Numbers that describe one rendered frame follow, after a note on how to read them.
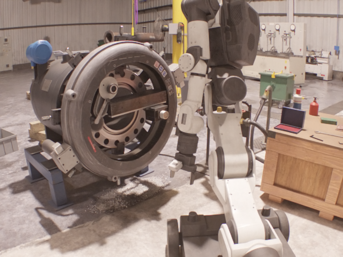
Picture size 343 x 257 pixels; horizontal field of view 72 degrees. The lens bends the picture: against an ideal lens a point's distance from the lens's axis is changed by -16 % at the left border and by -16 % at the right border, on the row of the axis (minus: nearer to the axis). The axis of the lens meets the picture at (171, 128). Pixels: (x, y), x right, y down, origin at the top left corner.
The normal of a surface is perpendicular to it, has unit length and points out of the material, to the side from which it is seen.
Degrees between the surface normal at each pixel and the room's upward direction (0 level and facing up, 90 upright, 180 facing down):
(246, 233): 43
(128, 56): 90
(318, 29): 90
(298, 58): 90
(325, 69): 90
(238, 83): 74
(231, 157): 51
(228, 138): 39
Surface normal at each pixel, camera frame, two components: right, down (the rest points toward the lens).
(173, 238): 0.01, -0.40
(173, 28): -0.08, 0.29
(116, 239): 0.00, -0.95
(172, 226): -0.02, -0.87
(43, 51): 0.73, 0.21
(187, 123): -0.60, 0.04
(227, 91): 0.05, 0.03
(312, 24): -0.76, 0.19
